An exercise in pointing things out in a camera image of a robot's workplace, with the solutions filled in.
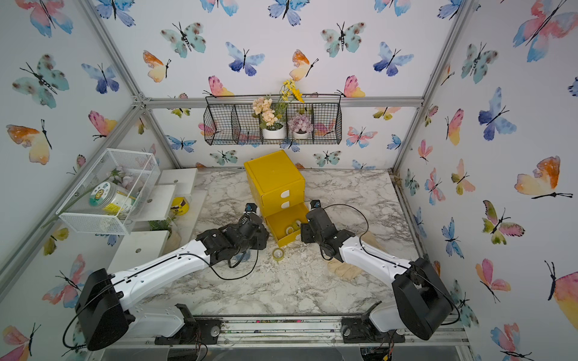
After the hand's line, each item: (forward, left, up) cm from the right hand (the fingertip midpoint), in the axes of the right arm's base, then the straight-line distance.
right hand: (311, 224), depth 87 cm
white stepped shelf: (-14, +58, +4) cm, 60 cm away
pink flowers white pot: (+29, +5, +23) cm, 38 cm away
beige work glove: (-13, -15, -11) cm, 23 cm away
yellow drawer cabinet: (+8, +12, +10) cm, 18 cm away
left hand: (-6, +15, +4) cm, 17 cm away
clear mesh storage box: (+7, +61, +19) cm, 64 cm away
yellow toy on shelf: (+8, +56, -3) cm, 56 cm away
